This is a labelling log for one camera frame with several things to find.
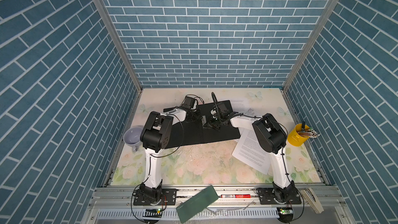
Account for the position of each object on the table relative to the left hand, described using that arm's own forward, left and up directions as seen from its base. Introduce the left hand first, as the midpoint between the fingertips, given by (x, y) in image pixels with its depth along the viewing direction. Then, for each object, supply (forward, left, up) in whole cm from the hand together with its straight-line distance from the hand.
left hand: (202, 116), depth 103 cm
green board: (-50, +3, 0) cm, 50 cm away
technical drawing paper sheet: (+4, -34, -1) cm, 34 cm away
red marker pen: (-47, -16, 0) cm, 49 cm away
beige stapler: (-50, -51, +2) cm, 71 cm away
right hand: (-7, +1, +1) cm, 7 cm away
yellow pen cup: (-21, -52, +6) cm, 56 cm away
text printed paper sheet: (-24, -28, -1) cm, 37 cm away
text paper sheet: (+10, -28, -2) cm, 30 cm away
